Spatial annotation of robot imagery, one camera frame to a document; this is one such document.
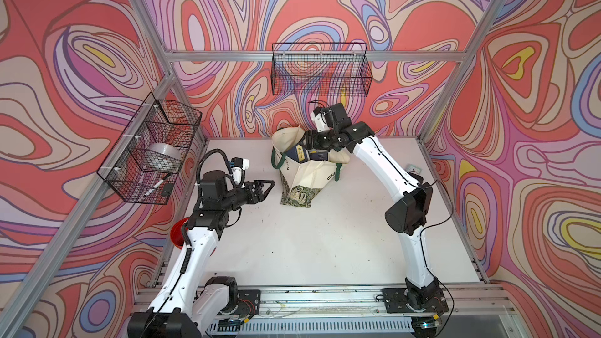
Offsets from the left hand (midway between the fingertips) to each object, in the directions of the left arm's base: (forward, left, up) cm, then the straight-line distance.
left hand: (270, 185), depth 75 cm
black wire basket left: (+22, +42, +9) cm, 48 cm away
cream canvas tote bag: (+11, -10, -13) cm, 19 cm away
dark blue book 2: (+26, -18, -14) cm, 34 cm away
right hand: (+16, -12, 0) cm, 20 cm away
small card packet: (+23, -60, -20) cm, 67 cm away
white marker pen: (-5, +37, +2) cm, 37 cm away
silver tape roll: (+3, +32, +10) cm, 34 cm away
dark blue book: (+24, -9, -11) cm, 28 cm away
